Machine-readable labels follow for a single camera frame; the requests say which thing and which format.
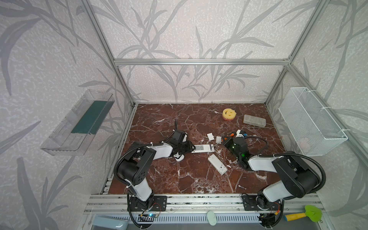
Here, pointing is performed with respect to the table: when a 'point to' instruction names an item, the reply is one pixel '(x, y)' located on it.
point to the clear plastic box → (255, 120)
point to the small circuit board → (150, 215)
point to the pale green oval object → (212, 218)
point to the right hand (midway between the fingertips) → (222, 133)
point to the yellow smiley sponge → (229, 114)
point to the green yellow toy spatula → (312, 212)
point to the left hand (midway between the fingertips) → (196, 144)
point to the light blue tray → (106, 223)
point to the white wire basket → (314, 129)
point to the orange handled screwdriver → (232, 135)
